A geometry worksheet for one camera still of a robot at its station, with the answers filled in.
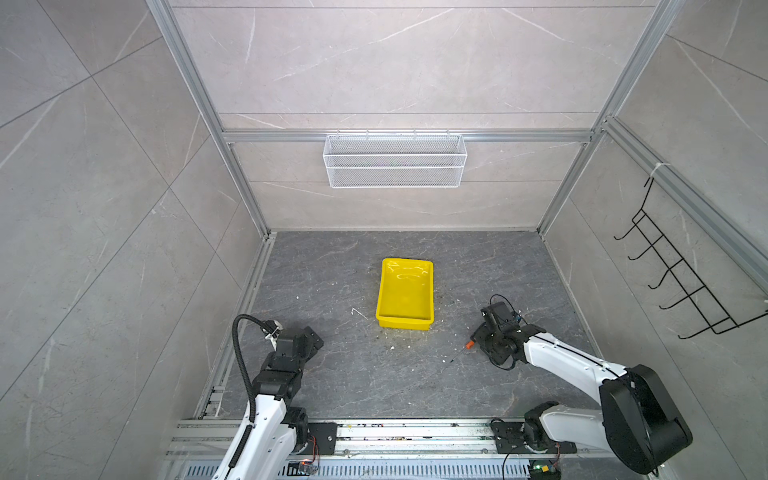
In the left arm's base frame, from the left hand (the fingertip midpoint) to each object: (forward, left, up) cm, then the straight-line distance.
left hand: (300, 334), depth 84 cm
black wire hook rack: (-10, -92, +27) cm, 96 cm away
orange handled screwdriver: (-3, -49, -6) cm, 50 cm away
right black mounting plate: (-27, -55, -6) cm, 62 cm away
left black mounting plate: (-25, -8, -6) cm, 27 cm away
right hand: (0, -52, -6) cm, 53 cm away
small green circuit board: (-34, -62, -7) cm, 70 cm away
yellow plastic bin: (+17, -32, -8) cm, 37 cm away
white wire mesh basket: (+52, -29, +22) cm, 64 cm away
